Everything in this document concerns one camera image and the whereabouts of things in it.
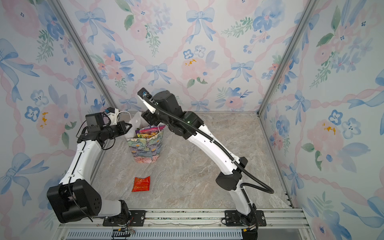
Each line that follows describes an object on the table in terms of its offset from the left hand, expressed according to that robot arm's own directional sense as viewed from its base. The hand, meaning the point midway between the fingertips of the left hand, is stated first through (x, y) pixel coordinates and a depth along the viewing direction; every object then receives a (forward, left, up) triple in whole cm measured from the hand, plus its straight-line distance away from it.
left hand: (131, 123), depth 81 cm
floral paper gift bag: (-11, -8, -11) cm, 17 cm away
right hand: (-4, -15, +18) cm, 23 cm away
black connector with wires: (-46, +1, -28) cm, 54 cm away
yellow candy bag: (-6, -9, -2) cm, 11 cm away
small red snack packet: (-25, -5, -24) cm, 34 cm away
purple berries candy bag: (-5, -12, +2) cm, 13 cm away
